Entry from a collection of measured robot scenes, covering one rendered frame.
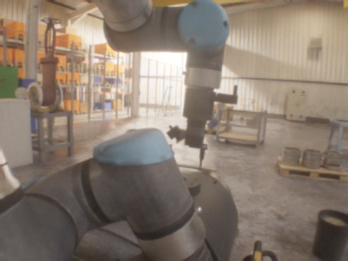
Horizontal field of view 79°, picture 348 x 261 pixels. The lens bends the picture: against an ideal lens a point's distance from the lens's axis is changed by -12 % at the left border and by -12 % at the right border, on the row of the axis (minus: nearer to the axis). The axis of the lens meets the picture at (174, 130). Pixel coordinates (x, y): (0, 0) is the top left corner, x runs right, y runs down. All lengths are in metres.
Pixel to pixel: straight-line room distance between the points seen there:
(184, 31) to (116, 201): 0.29
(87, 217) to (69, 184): 0.04
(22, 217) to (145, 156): 0.13
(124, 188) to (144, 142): 0.06
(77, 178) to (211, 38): 0.30
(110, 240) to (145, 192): 0.39
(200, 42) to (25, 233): 0.36
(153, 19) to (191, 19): 0.07
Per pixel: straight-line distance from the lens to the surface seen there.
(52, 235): 0.24
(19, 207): 0.21
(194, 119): 0.56
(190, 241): 0.31
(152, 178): 0.26
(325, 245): 2.38
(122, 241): 0.63
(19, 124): 4.53
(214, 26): 0.43
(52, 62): 4.92
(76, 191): 0.29
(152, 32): 0.45
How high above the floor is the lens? 1.33
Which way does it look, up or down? 9 degrees down
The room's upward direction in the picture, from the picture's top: 3 degrees clockwise
